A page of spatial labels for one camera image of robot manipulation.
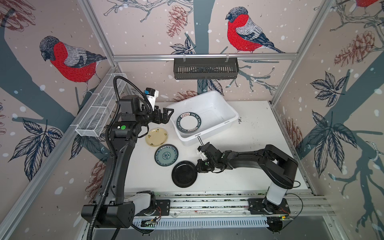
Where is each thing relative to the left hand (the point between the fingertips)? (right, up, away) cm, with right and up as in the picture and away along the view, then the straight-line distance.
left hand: (164, 107), depth 68 cm
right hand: (+13, -36, +16) cm, 42 cm away
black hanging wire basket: (+22, +30, +36) cm, 52 cm away
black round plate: (+8, -38, +18) cm, 43 cm away
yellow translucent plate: (-13, -19, +34) cm, 41 cm away
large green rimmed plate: (+9, -9, +40) cm, 42 cm away
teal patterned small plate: (-4, -29, +25) cm, 38 cm away
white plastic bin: (+30, -2, +47) cm, 56 cm away
